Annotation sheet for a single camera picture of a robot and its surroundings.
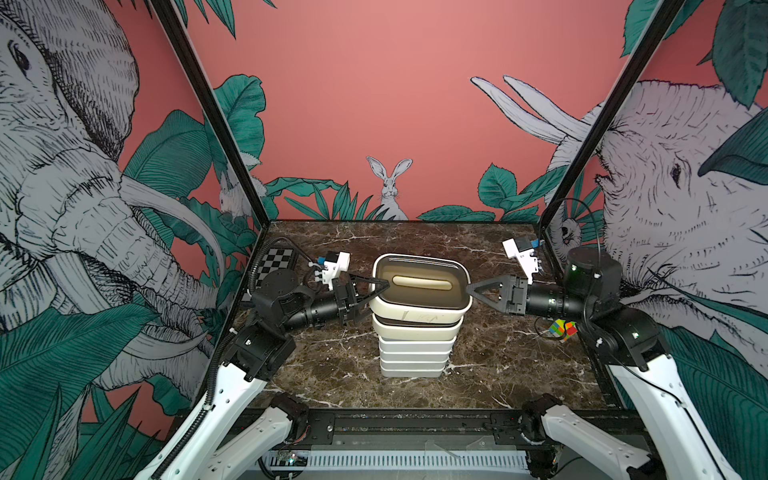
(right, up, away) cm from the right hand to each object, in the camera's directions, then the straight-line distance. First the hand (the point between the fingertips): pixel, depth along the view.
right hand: (472, 290), depth 55 cm
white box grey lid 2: (-9, -19, +17) cm, 27 cm away
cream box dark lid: (-15, -9, +6) cm, 19 cm away
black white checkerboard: (-58, +4, +50) cm, 76 cm away
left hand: (-16, -1, 0) cm, 16 cm away
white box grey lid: (-13, -15, +13) cm, 23 cm away
